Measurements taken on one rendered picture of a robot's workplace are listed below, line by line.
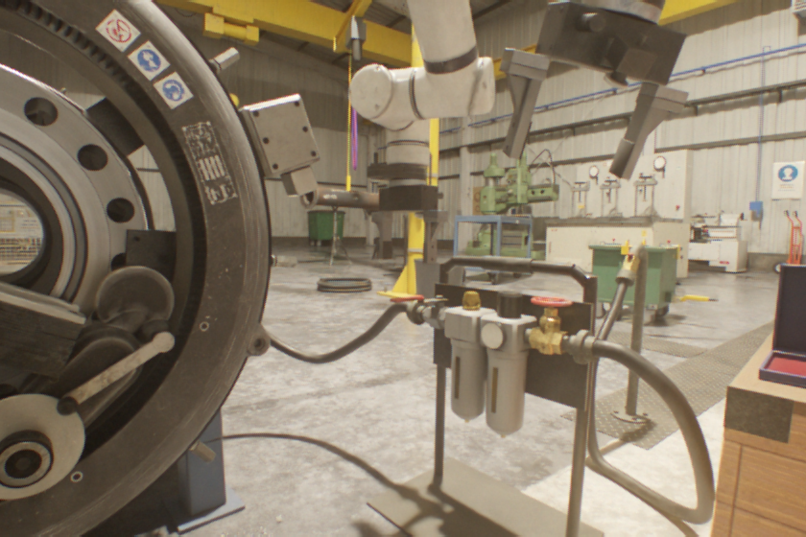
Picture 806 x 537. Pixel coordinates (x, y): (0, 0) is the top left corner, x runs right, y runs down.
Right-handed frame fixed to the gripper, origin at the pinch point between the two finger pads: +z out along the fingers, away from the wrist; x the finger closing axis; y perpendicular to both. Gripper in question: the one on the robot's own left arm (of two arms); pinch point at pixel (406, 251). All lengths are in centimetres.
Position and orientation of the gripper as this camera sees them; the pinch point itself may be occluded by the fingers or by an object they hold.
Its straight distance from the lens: 89.5
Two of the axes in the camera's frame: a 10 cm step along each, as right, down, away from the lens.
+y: 7.4, -0.5, 6.7
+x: -6.7, -0.7, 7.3
